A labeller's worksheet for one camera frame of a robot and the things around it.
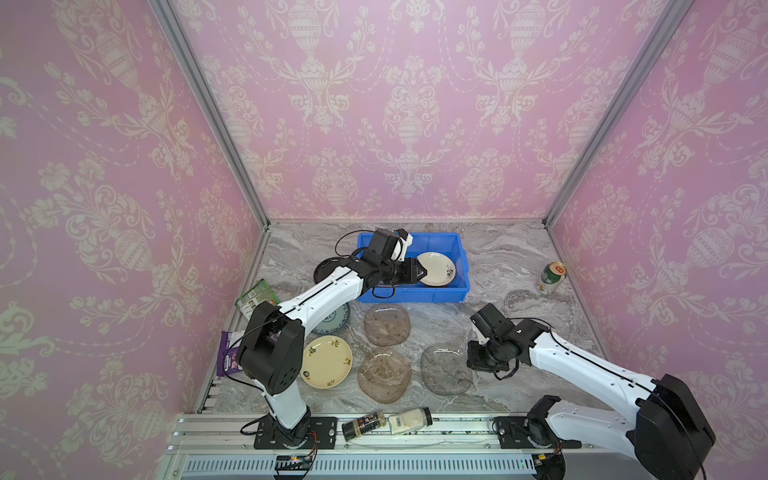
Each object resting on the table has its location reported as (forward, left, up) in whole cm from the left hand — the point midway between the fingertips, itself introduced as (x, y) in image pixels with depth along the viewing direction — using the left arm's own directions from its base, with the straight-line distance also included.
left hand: (424, 274), depth 83 cm
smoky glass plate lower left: (-22, +11, -19) cm, 31 cm away
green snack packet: (+2, +53, -16) cm, 55 cm away
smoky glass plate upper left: (-6, +11, -19) cm, 23 cm away
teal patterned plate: (-6, +27, -19) cm, 33 cm away
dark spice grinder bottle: (-35, +18, -16) cm, 43 cm away
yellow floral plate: (-19, +27, -18) cm, 38 cm away
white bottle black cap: (-34, +4, -15) cm, 37 cm away
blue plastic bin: (+24, -2, -14) cm, 28 cm away
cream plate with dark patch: (+14, -8, -18) cm, 24 cm away
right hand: (-19, -13, -14) cm, 27 cm away
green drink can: (+6, -41, -8) cm, 42 cm away
